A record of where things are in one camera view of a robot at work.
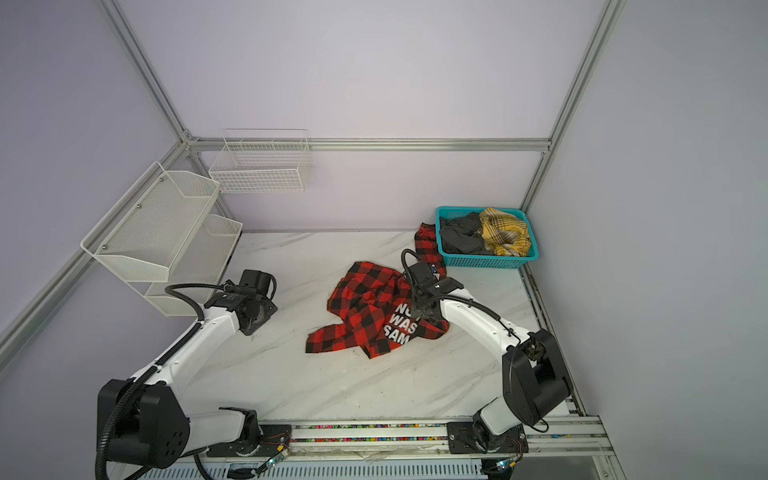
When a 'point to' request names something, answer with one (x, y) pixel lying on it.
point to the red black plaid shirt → (375, 304)
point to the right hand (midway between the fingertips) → (421, 307)
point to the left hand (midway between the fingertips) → (262, 315)
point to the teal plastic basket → (485, 261)
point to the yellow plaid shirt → (505, 234)
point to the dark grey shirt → (464, 235)
